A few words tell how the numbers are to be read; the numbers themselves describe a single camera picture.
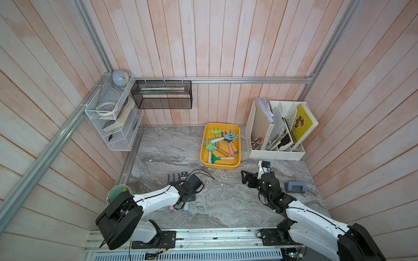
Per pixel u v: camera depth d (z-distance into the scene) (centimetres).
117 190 76
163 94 104
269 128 82
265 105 90
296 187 88
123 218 42
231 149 104
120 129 77
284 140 97
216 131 116
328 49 82
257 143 88
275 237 72
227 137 111
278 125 92
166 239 73
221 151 104
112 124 79
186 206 81
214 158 102
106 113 70
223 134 114
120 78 82
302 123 92
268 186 62
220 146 107
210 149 105
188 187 67
